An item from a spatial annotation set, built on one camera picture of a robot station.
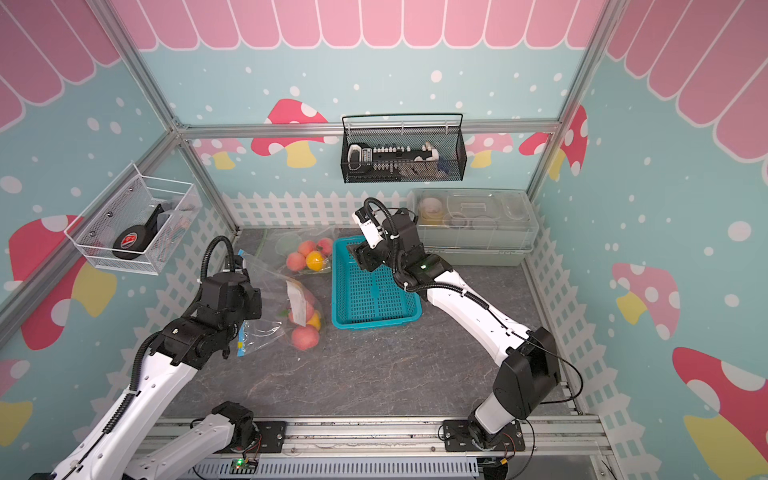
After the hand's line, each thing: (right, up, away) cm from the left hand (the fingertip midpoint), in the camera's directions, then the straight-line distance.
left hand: (245, 296), depth 74 cm
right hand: (+28, +14, +2) cm, 31 cm away
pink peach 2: (+14, -6, +8) cm, 17 cm away
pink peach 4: (+12, +14, +35) cm, 39 cm away
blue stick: (+2, -11, -6) cm, 12 cm away
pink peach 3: (+3, +8, +29) cm, 30 cm away
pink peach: (+13, -12, +7) cm, 19 cm away
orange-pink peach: (+6, +13, +33) cm, 36 cm away
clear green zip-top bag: (-9, +15, +43) cm, 46 cm away
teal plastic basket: (+27, -4, +26) cm, 38 cm away
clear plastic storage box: (+65, +20, +26) cm, 72 cm away
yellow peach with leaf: (+14, -9, +15) cm, 22 cm away
